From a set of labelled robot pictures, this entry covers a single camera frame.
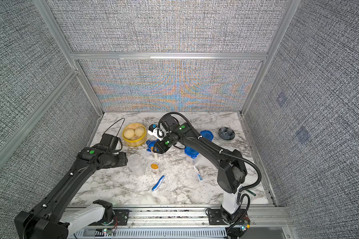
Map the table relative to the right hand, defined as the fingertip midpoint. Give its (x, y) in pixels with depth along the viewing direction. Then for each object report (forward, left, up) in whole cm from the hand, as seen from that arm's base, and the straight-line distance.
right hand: (156, 143), depth 78 cm
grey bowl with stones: (+19, -45, -17) cm, 51 cm away
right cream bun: (+18, +15, -14) cm, 27 cm away
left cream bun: (+17, +22, -14) cm, 31 cm away
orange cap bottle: (+1, +3, -16) cm, 16 cm away
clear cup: (-5, +13, -14) cm, 20 cm away
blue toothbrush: (-15, 0, -18) cm, 23 cm away
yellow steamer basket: (+17, +18, -15) cm, 29 cm away
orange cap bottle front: (-10, +1, -9) cm, 13 cm away
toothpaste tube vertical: (-9, -23, -19) cm, 31 cm away
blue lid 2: (-1, -18, -7) cm, 20 cm away
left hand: (-6, +16, -4) cm, 18 cm away
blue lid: (+12, +8, -20) cm, 25 cm away
